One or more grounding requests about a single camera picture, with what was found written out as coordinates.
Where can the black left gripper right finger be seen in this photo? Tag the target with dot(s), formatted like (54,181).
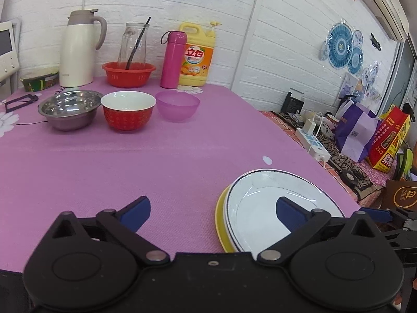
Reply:
(304,228)

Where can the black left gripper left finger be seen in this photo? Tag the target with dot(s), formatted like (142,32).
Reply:
(122,225)

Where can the white floral plate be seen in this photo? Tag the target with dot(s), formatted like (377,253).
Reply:
(249,207)

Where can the red white bowl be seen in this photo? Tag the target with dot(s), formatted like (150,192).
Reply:
(127,110)

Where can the stainless steel bowl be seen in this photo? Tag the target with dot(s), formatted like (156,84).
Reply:
(71,110)

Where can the purple plastic bowl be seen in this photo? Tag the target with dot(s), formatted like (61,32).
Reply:
(176,107)

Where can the plaid table cover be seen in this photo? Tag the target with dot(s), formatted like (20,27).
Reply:
(371,172)

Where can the brown paper bag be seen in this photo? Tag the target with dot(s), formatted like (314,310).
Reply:
(400,194)

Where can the brown patterned cloth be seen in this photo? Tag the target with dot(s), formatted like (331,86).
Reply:
(350,174)

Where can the white power strip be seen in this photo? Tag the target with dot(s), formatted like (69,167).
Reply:
(313,146)

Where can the yellow plate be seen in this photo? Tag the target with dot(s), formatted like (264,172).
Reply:
(221,229)

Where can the purple floral tablecloth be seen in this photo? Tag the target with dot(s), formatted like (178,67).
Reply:
(181,167)

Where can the white charger plug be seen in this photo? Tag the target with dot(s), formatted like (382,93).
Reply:
(313,120)

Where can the purple paper bag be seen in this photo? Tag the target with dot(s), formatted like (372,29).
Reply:
(356,130)

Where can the black box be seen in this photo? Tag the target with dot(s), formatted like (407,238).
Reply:
(293,102)

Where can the red yellow gift bag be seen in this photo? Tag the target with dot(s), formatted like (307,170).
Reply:
(388,138)

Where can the red plastic colander basket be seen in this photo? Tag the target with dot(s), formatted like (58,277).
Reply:
(135,77)

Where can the instant noodle bowl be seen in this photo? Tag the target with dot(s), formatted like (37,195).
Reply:
(40,79)

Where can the pink thermos bottle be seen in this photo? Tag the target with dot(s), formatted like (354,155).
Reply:
(175,42)

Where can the cream thermos jug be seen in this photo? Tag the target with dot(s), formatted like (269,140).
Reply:
(83,36)

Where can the black stirring stick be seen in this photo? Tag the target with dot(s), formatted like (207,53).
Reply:
(136,43)

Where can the glass pitcher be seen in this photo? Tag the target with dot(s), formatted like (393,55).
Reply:
(121,58)

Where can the yellow detergent bottle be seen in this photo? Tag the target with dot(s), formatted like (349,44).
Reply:
(198,53)

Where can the white water dispenser machine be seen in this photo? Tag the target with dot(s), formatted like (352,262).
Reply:
(9,59)

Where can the white air conditioner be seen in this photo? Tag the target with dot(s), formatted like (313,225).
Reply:
(391,17)

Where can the black triangular frame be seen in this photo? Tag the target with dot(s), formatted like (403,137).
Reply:
(20,102)

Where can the blue wall fan decoration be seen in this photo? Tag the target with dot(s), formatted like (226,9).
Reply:
(343,48)

